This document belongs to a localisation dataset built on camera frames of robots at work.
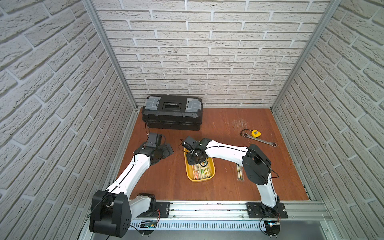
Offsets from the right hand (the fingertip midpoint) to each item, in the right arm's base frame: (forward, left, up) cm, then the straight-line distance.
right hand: (193, 161), depth 88 cm
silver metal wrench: (+18, -38, -3) cm, 43 cm away
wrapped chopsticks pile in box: (-8, -5, 0) cm, 9 cm away
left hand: (+5, +15, +7) cm, 17 cm away
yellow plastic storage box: (-5, +2, -2) cm, 6 cm away
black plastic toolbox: (+27, +12, +15) cm, 33 cm away
